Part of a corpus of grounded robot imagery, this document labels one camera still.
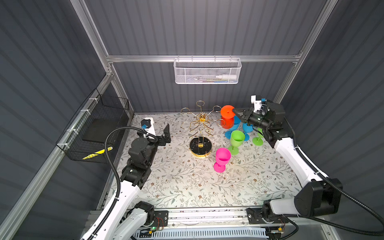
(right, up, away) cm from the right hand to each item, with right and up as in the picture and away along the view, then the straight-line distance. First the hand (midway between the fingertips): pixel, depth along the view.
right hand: (234, 111), depth 72 cm
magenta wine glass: (-3, -24, +14) cm, 28 cm away
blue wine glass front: (+5, -9, -3) cm, 11 cm away
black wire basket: (-72, -12, -3) cm, 73 cm away
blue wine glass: (+7, -6, +21) cm, 23 cm away
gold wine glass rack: (-16, -20, +27) cm, 37 cm away
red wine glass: (-3, -2, +2) cm, 4 cm away
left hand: (-36, -6, -4) cm, 37 cm away
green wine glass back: (+7, -14, +21) cm, 26 cm away
